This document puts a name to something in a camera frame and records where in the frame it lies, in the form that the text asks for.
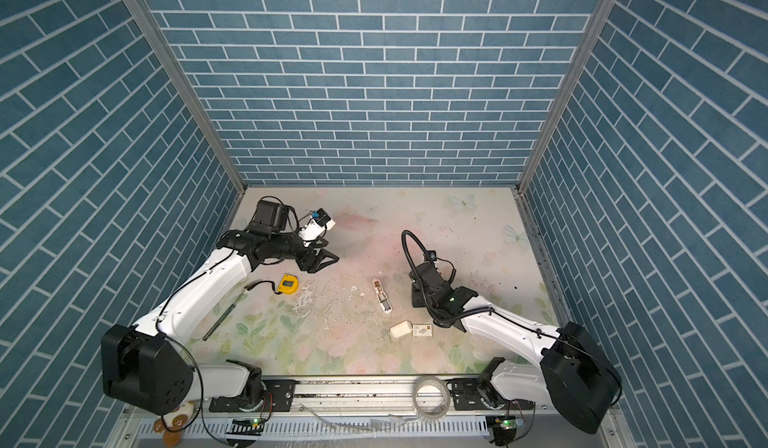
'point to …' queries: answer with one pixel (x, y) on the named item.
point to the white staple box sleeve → (422, 331)
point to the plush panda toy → (173, 423)
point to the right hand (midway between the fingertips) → (416, 284)
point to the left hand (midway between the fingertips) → (330, 249)
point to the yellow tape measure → (288, 284)
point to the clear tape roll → (436, 382)
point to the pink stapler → (381, 296)
